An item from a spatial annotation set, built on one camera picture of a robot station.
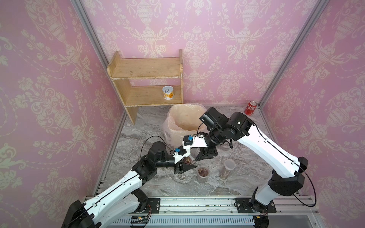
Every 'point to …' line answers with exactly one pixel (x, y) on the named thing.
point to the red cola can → (250, 107)
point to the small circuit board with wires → (139, 219)
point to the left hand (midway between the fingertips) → (194, 162)
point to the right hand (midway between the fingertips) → (196, 150)
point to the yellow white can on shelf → (168, 92)
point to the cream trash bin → (181, 120)
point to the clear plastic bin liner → (183, 120)
